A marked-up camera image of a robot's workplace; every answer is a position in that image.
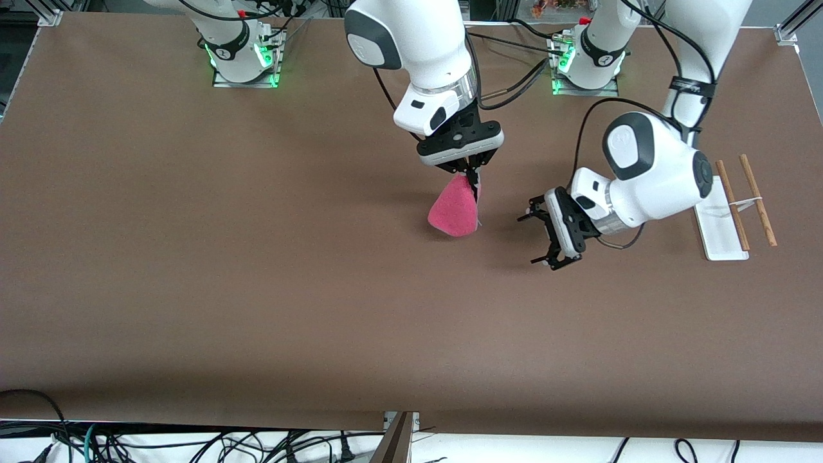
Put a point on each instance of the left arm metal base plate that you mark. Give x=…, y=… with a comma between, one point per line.
x=607, y=92

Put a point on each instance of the pink and grey towel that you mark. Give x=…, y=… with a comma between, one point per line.
x=453, y=212

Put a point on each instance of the brown table cover sheet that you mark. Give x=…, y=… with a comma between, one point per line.
x=257, y=289

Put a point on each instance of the aluminium frame profile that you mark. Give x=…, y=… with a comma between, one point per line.
x=50, y=18
x=794, y=26

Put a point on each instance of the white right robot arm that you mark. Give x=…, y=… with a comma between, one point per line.
x=424, y=45

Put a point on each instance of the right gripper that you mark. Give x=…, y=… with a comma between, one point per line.
x=471, y=171

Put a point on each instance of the orange red background object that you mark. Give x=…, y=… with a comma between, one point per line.
x=553, y=6

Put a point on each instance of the black power plug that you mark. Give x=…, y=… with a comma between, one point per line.
x=346, y=450

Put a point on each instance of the white metal bracket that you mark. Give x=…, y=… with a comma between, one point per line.
x=415, y=421

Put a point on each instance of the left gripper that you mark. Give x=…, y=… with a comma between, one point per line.
x=587, y=226

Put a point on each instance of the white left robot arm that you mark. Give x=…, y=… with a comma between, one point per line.
x=656, y=173

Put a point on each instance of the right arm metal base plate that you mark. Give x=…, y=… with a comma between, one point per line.
x=222, y=82

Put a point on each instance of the wooden post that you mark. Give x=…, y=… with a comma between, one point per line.
x=395, y=444

